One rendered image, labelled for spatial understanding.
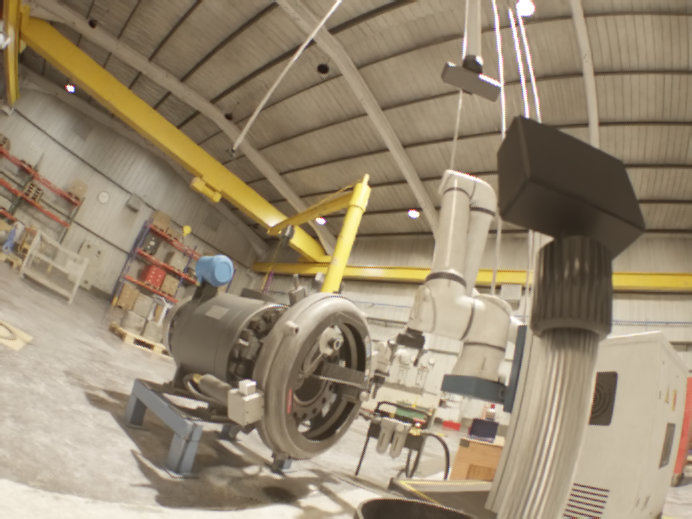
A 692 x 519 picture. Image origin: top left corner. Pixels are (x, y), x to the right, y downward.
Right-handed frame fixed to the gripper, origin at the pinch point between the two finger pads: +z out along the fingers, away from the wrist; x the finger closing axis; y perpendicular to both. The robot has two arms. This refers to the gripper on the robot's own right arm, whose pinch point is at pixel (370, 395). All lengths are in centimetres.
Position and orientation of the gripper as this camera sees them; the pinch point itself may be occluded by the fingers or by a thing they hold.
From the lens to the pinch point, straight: 212.1
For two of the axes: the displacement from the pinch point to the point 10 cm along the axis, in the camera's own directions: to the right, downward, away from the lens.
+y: -8.0, -4.2, -4.2
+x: 5.2, -1.6, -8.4
